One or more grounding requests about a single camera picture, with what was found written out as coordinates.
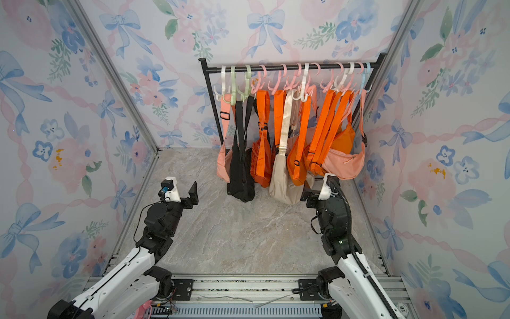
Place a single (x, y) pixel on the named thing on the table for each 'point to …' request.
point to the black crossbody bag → (241, 182)
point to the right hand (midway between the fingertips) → (319, 182)
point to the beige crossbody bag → (281, 187)
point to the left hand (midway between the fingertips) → (186, 182)
